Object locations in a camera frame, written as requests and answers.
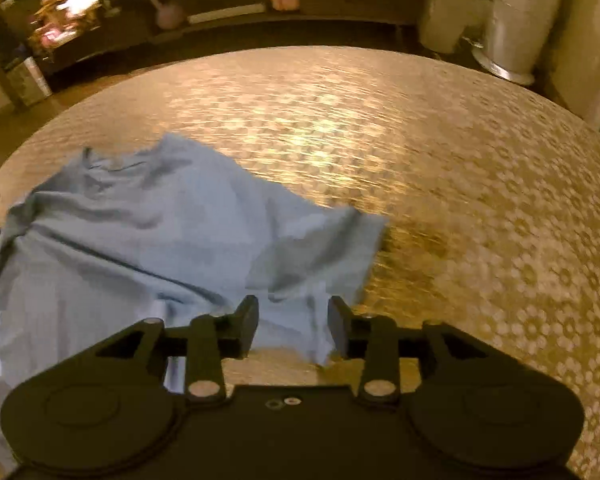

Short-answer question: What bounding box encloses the wooden media console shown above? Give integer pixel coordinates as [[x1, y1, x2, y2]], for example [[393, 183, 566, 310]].
[[30, 0, 431, 81]]

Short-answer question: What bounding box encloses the lace tablecloth table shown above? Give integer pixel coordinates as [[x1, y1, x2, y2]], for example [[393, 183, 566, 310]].
[[0, 45, 600, 480]]

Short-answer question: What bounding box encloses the flower bouquet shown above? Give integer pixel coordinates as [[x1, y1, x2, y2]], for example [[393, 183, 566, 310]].
[[30, 0, 106, 48]]

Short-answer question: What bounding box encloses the pink rabbit-shaped vase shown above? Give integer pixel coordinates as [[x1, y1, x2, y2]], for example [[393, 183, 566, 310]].
[[150, 0, 187, 30]]

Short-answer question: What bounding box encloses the light blue shirt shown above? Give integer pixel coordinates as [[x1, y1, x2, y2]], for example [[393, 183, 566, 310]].
[[0, 132, 391, 480]]

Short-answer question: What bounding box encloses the white carton box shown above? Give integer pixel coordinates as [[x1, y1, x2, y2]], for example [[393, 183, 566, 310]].
[[7, 56, 53, 107]]

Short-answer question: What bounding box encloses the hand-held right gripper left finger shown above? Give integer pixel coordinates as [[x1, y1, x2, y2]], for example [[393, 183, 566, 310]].
[[96, 295, 260, 405]]

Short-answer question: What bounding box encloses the white cylindrical air conditioner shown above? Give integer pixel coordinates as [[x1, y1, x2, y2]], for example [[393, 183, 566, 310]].
[[472, 0, 576, 86]]

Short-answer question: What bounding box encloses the flat white box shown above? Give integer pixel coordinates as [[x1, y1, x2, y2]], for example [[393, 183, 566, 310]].
[[186, 4, 267, 25]]

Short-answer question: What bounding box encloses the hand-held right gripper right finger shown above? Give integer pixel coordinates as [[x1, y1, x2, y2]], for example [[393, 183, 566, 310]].
[[327, 296, 496, 407]]

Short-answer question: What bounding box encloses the white plant pot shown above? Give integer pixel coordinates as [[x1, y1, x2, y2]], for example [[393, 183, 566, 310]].
[[419, 0, 491, 55]]

